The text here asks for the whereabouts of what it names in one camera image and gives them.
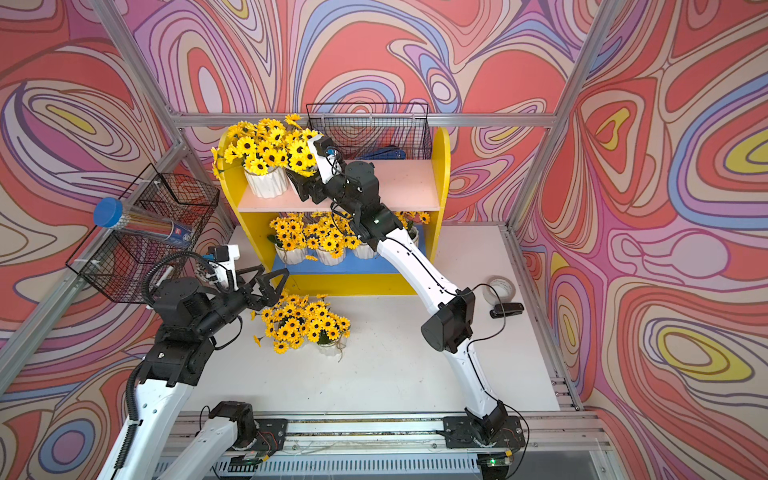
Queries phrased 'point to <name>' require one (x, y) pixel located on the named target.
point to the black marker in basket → (166, 274)
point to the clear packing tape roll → (505, 288)
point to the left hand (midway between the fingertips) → (278, 271)
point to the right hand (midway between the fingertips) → (304, 169)
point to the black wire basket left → (114, 264)
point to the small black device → (510, 309)
